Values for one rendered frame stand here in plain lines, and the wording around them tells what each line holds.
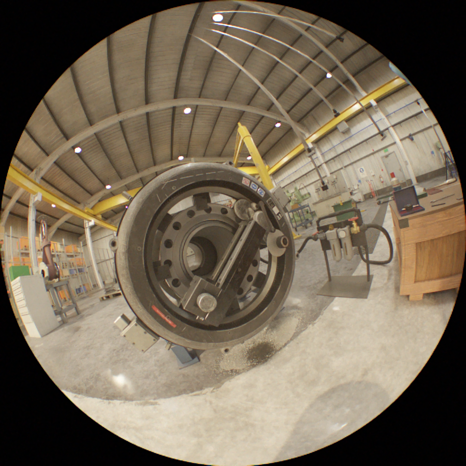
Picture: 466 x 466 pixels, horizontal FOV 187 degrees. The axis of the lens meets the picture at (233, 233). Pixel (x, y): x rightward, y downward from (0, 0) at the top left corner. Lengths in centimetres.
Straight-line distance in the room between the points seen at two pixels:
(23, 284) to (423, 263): 474
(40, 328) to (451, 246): 480
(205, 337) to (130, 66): 811
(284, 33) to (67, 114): 1011
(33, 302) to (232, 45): 1031
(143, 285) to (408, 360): 100
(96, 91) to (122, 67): 151
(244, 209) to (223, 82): 875
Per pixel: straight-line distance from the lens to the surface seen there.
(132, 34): 771
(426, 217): 87
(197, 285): 37
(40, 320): 394
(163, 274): 55
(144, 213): 45
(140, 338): 54
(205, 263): 124
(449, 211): 93
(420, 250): 93
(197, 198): 61
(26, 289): 388
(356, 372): 74
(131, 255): 44
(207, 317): 40
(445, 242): 98
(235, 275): 46
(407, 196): 104
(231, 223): 63
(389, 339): 85
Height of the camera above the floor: 66
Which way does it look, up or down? 1 degrees up
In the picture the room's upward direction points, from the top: 19 degrees counter-clockwise
